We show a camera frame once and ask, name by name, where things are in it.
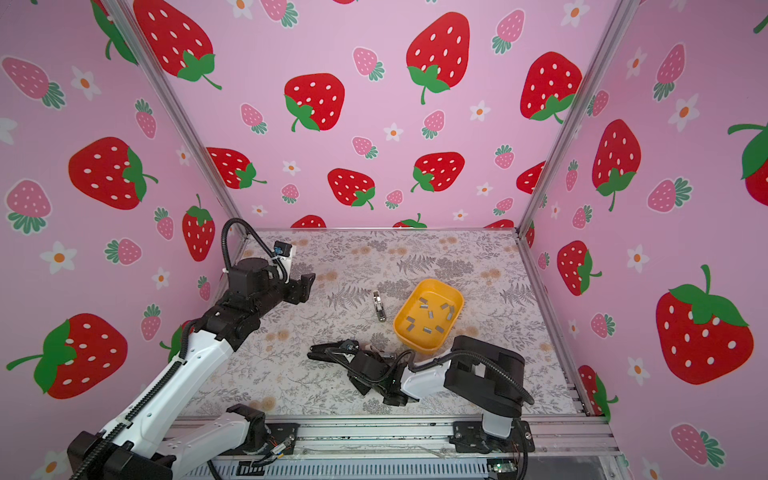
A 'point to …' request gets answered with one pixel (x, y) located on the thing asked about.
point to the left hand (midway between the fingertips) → (301, 269)
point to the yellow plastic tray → (429, 315)
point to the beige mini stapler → (380, 309)
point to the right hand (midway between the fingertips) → (352, 367)
